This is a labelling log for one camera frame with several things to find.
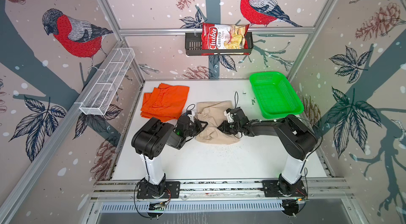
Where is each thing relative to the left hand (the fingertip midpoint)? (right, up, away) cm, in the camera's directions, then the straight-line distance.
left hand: (208, 123), depth 91 cm
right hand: (+5, -5, +2) cm, 8 cm away
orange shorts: (-29, +11, +16) cm, 35 cm away
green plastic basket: (+50, +16, +22) cm, 57 cm away
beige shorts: (+3, +6, +6) cm, 9 cm away
